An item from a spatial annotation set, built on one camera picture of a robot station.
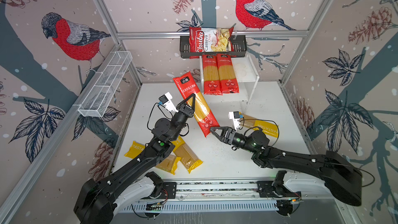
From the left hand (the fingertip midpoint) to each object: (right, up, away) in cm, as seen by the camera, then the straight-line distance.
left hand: (194, 95), depth 62 cm
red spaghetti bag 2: (+15, +10, +14) cm, 23 cm away
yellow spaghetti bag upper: (-4, -35, +19) cm, 40 cm away
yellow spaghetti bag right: (+45, -21, +31) cm, 58 cm away
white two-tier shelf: (+27, +10, +18) cm, 34 cm away
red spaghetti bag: (+8, +5, +10) cm, 13 cm away
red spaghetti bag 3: (+4, -9, +3) cm, 10 cm away
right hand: (+5, -17, +2) cm, 18 cm away
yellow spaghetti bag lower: (-15, -36, +18) cm, 43 cm away
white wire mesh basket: (-47, -3, +9) cm, 48 cm away
